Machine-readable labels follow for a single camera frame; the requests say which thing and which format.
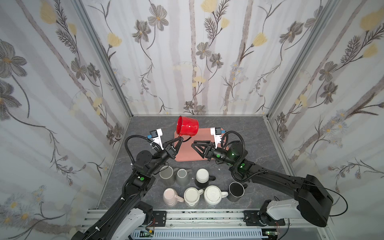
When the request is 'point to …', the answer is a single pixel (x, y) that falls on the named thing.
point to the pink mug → (171, 197)
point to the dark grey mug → (167, 177)
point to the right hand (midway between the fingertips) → (192, 143)
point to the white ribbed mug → (213, 195)
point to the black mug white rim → (236, 191)
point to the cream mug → (191, 196)
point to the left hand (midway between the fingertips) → (180, 136)
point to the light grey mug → (182, 178)
